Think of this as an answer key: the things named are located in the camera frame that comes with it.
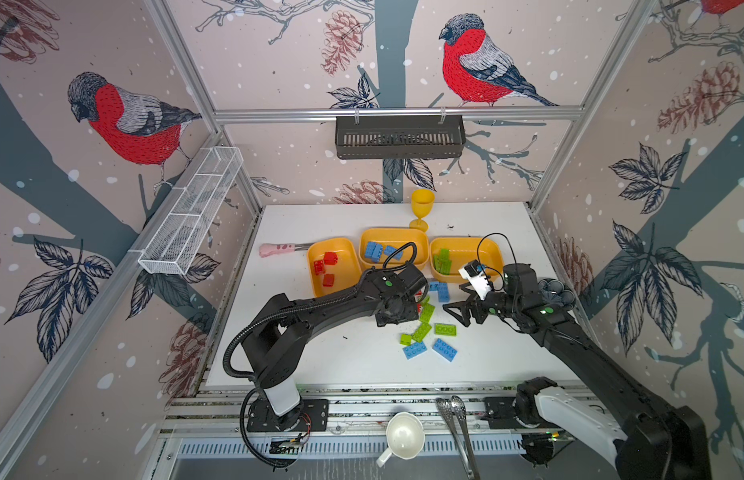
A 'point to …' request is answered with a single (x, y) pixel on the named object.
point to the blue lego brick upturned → (370, 247)
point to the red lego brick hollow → (328, 280)
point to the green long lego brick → (422, 332)
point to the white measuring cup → (405, 437)
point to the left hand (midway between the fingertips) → (408, 318)
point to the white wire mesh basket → (182, 232)
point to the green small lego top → (425, 304)
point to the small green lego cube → (406, 339)
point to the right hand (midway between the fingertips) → (453, 298)
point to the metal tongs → (455, 410)
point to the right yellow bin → (485, 250)
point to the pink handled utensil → (273, 248)
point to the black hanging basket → (400, 138)
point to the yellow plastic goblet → (422, 201)
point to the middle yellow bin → (414, 245)
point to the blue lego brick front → (414, 349)
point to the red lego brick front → (319, 267)
